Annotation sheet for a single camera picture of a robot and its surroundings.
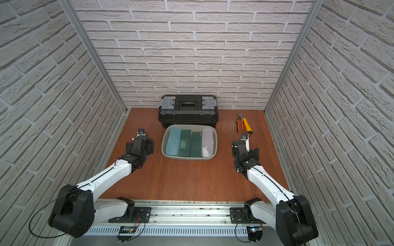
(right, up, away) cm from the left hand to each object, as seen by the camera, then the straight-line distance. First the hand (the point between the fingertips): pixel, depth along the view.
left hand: (142, 141), depth 87 cm
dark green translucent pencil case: (+24, -2, +10) cm, 26 cm away
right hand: (+62, -4, -1) cm, 63 cm away
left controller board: (-2, -42, -14) cm, 44 cm away
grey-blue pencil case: (+16, -1, +10) cm, 19 cm away
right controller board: (+60, -42, -16) cm, 75 cm away
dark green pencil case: (+31, -5, +9) cm, 33 cm away
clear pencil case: (+38, -2, +10) cm, 40 cm away
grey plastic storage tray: (+29, +7, +16) cm, 34 cm away
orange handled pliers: (+64, +15, +28) cm, 72 cm away
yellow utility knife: (+69, +7, +22) cm, 72 cm away
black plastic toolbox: (+26, +19, +9) cm, 33 cm away
